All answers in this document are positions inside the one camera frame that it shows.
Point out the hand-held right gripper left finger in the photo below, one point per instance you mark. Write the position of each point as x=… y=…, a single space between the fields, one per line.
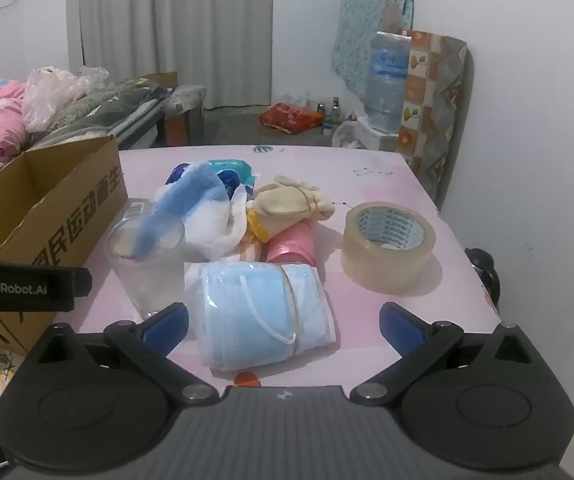
x=167 y=322

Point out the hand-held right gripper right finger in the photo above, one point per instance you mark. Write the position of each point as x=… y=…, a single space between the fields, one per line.
x=402 y=325

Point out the pack of blue face masks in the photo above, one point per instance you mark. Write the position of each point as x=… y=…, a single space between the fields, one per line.
x=247 y=310

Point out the brown cardboard box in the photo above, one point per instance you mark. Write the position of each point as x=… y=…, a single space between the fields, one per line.
x=67 y=220

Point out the white cloth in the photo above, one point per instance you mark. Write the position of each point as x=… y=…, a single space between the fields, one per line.
x=217 y=237

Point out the blue white fluffy sock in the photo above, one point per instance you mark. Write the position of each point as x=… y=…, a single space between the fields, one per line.
x=192 y=195

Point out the pink plastic bag roll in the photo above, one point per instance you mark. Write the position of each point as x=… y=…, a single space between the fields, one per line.
x=292 y=247

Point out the beige gloves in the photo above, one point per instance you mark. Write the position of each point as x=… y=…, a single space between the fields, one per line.
x=287 y=205

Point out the blue teal tissue packet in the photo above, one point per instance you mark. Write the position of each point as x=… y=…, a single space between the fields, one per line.
x=232 y=167

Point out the clear plastic cup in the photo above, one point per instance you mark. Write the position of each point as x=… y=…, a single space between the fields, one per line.
x=142 y=270

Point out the clear packing tape roll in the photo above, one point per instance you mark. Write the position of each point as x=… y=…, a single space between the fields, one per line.
x=367 y=260

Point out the small orange object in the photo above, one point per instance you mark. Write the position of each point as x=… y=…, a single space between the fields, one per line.
x=246 y=379

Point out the black round object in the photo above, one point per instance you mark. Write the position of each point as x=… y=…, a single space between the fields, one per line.
x=482 y=267

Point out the clear plastic packet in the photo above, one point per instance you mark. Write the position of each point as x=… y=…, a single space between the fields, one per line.
x=137 y=208

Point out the pink printed tablecloth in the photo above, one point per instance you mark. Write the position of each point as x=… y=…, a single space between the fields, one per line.
x=392 y=180

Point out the white water dispenser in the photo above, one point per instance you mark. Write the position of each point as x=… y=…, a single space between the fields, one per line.
x=374 y=137

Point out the clear plastic bag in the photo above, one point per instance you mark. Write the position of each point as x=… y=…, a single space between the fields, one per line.
x=47 y=95

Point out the grey floral blanket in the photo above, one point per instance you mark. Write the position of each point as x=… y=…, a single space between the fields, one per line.
x=102 y=110

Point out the white plastic bag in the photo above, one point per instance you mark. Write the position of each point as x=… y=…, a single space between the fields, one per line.
x=346 y=136

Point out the patterned folded mat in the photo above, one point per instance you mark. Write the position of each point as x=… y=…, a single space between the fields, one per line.
x=432 y=110

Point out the small bottle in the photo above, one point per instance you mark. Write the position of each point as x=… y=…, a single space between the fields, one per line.
x=321 y=108
x=336 y=110

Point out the red bag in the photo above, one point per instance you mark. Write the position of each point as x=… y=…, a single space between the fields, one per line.
x=292 y=119

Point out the blue water bottle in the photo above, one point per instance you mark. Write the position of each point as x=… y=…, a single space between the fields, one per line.
x=387 y=85

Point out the grey curtain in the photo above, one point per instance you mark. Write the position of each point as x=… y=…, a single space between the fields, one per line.
x=167 y=30

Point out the teal floral hanging cloth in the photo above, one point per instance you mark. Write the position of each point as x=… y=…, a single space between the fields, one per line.
x=367 y=5

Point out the wooden bed frame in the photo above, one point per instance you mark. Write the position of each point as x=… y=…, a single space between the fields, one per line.
x=177 y=125

